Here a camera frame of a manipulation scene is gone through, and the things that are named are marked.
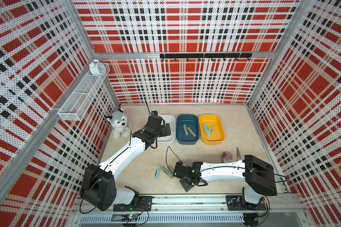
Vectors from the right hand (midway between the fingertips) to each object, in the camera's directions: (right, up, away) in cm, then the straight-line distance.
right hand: (191, 181), depth 80 cm
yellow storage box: (+22, +23, +23) cm, 39 cm away
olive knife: (-2, +28, +24) cm, 37 cm away
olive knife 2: (+3, +26, +21) cm, 33 cm away
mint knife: (+14, +28, +24) cm, 39 cm away
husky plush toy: (-45, +35, +8) cm, 58 cm away
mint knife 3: (-20, +4, +4) cm, 21 cm away
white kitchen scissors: (+32, +11, +11) cm, 36 cm away
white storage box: (-12, +23, +14) cm, 29 cm away
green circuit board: (-31, -13, -11) cm, 36 cm away
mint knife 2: (+16, +27, +22) cm, 38 cm away
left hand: (-16, +31, +5) cm, 35 cm away
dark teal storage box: (+2, +34, +28) cm, 44 cm away
